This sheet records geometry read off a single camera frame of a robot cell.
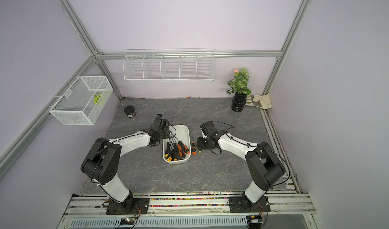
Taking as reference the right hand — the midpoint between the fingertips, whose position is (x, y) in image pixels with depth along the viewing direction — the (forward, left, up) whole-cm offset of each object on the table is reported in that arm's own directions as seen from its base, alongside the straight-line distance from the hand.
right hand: (199, 143), depth 90 cm
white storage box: (+10, +11, -4) cm, 15 cm away
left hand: (+9, +22, 0) cm, 23 cm away
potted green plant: (+28, -24, +20) cm, 42 cm away
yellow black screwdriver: (-4, +1, +9) cm, 10 cm away
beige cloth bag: (+39, -51, -5) cm, 64 cm away
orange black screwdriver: (-2, +4, -3) cm, 5 cm away
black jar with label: (+27, +50, -1) cm, 57 cm away
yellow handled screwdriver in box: (-6, +17, -1) cm, 18 cm away
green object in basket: (+15, +55, +24) cm, 62 cm away
